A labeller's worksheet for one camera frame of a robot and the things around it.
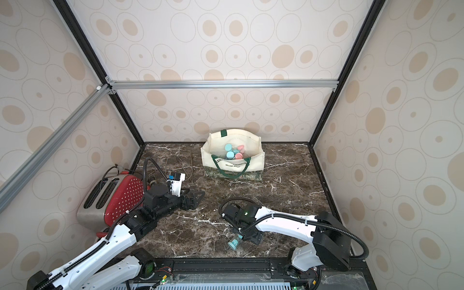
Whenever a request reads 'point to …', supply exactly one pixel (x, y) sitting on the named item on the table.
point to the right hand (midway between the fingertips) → (245, 233)
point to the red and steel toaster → (108, 199)
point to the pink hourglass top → (238, 156)
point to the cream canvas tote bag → (213, 156)
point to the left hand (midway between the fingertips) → (202, 192)
